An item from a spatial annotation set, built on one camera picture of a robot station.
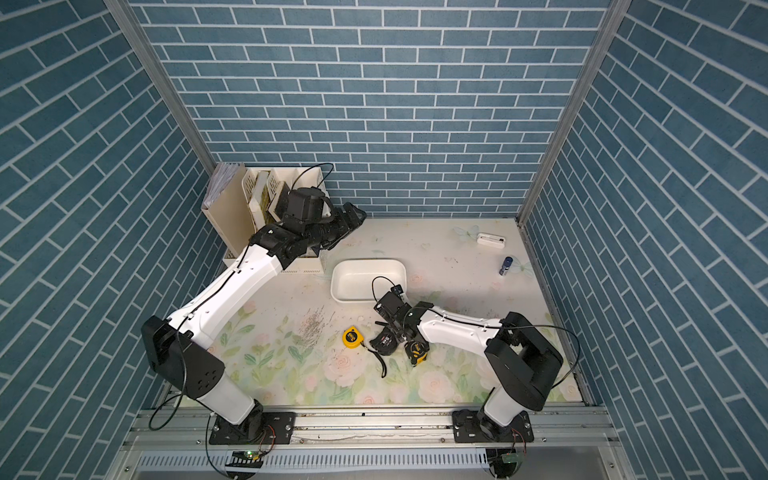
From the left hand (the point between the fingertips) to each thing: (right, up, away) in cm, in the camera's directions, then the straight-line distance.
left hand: (367, 221), depth 77 cm
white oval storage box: (-3, -18, +25) cm, 31 cm away
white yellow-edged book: (-35, +6, +12) cm, 37 cm away
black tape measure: (+4, -34, +8) cm, 35 cm away
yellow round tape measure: (-6, -34, +10) cm, 35 cm away
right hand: (+11, -30, +12) cm, 35 cm away
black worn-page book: (-31, +8, +22) cm, 39 cm away
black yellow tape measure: (+13, -36, +7) cm, 39 cm away
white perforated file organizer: (-28, +17, +25) cm, 41 cm away
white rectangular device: (+43, -4, +35) cm, 56 cm away
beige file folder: (-44, +6, +12) cm, 46 cm away
